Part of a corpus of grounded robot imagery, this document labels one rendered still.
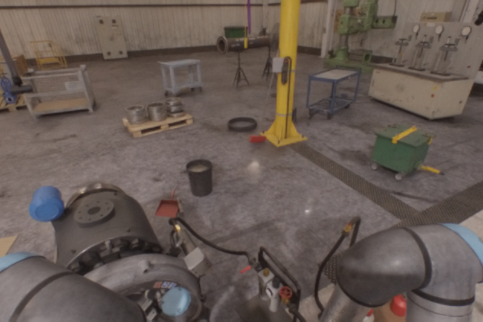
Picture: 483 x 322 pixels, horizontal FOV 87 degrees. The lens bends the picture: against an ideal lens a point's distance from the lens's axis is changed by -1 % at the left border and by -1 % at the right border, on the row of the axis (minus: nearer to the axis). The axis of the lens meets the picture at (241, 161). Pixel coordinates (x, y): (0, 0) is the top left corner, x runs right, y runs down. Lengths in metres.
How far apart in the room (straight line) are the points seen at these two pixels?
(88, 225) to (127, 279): 0.53
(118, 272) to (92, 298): 0.83
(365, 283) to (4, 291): 0.58
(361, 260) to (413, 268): 0.09
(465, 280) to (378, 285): 0.15
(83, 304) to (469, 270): 0.64
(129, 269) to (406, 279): 1.04
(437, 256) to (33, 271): 0.67
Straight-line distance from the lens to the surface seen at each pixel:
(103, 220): 1.69
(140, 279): 1.30
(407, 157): 3.75
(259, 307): 2.21
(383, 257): 0.57
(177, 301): 0.99
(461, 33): 6.80
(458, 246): 0.63
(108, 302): 0.48
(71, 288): 0.47
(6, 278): 0.53
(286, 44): 4.22
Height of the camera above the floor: 1.90
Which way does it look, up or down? 29 degrees down
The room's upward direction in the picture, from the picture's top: 1 degrees counter-clockwise
